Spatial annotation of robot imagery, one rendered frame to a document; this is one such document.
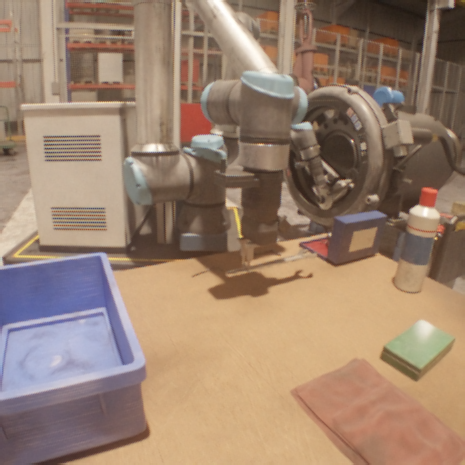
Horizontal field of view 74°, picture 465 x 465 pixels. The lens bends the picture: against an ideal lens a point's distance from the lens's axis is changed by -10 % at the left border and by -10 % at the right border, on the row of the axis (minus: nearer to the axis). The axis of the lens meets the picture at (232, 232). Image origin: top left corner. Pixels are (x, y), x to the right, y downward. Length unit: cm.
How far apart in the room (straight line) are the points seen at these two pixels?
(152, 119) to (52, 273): 58
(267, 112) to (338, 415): 46
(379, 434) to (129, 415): 29
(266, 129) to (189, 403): 43
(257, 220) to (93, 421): 42
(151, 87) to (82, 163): 36
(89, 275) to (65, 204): 67
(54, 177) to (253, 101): 84
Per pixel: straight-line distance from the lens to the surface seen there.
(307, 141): 163
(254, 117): 59
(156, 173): 103
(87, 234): 128
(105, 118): 117
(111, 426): 42
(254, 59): 85
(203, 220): 113
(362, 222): 87
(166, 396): 49
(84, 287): 63
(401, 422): 49
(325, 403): 49
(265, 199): 61
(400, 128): 158
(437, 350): 61
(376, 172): 163
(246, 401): 49
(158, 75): 105
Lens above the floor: 83
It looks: 21 degrees down
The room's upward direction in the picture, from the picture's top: 2 degrees clockwise
